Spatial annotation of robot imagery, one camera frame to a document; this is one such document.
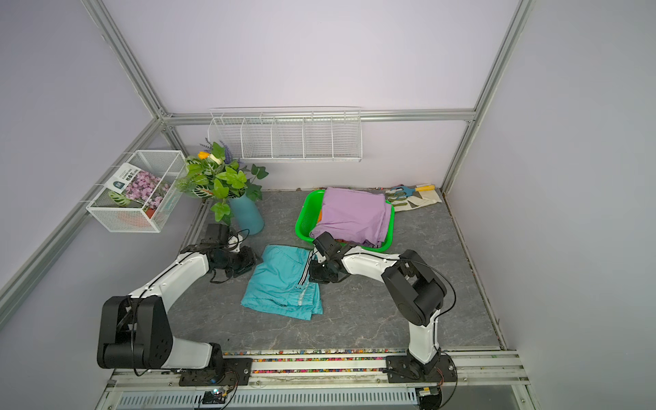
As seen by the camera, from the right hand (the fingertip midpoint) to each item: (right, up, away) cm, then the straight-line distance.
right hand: (309, 277), depth 89 cm
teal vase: (-25, +22, +10) cm, 35 cm away
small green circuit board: (-25, -30, -17) cm, 42 cm away
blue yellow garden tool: (+44, +33, +30) cm, 63 cm away
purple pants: (+17, +22, +12) cm, 30 cm away
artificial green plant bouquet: (-29, +35, -9) cm, 46 cm away
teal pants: (-11, -2, -3) cm, 12 cm away
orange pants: (+3, +22, +12) cm, 25 cm away
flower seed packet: (-50, +31, -16) cm, 61 cm away
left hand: (-17, +5, -2) cm, 18 cm away
